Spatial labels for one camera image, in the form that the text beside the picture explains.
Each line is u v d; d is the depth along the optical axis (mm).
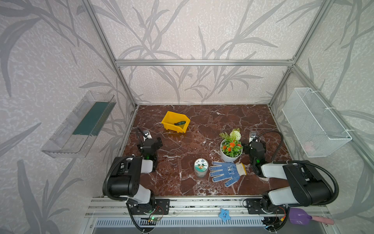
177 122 1077
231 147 768
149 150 707
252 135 790
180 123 1070
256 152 681
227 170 864
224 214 706
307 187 434
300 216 696
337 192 418
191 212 727
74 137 638
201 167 788
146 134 788
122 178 452
